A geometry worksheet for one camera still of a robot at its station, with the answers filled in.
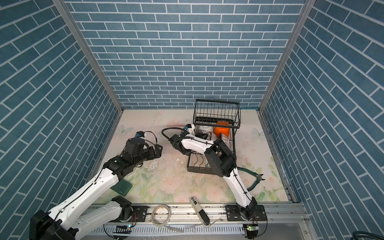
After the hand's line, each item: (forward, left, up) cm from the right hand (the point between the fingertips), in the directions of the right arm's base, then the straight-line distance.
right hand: (205, 136), depth 92 cm
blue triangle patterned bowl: (-1, -13, -1) cm, 13 cm away
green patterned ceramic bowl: (+8, -1, -4) cm, 9 cm away
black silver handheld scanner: (-41, -1, -6) cm, 41 cm away
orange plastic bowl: (+8, -12, -4) cm, 15 cm away
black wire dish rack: (+10, -6, +9) cm, 15 cm away
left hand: (-14, +26, +5) cm, 30 cm away
